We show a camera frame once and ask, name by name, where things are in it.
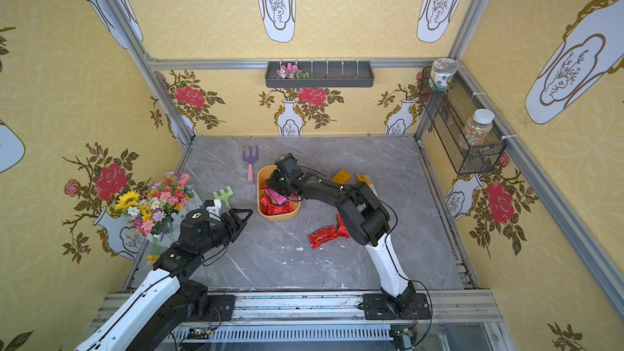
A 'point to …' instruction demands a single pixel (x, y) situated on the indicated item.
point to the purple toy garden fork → (250, 175)
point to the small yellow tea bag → (365, 178)
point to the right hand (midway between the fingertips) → (273, 176)
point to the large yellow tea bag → (342, 177)
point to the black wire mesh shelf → (448, 111)
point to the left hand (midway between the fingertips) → (243, 213)
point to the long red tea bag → (322, 235)
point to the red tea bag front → (268, 208)
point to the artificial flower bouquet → (152, 210)
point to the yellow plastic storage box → (263, 173)
